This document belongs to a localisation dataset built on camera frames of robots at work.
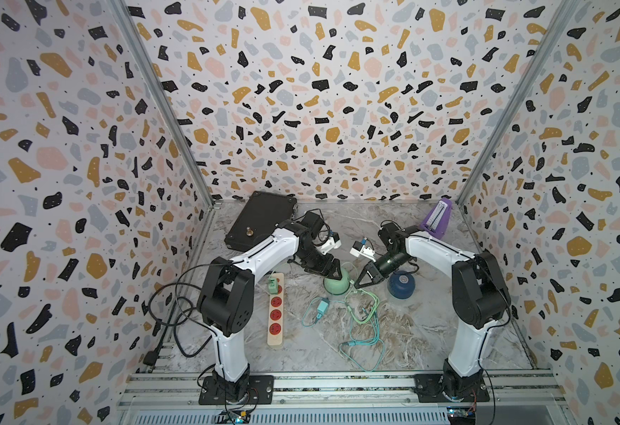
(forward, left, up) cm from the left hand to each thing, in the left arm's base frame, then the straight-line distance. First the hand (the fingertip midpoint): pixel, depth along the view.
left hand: (335, 273), depth 86 cm
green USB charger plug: (-3, +20, -3) cm, 21 cm away
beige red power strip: (-10, +19, -9) cm, 23 cm away
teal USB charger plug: (-8, +4, -8) cm, 12 cm away
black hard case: (+33, +29, -6) cm, 45 cm away
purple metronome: (+23, -39, 0) cm, 46 cm away
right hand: (-4, -7, -2) cm, 9 cm away
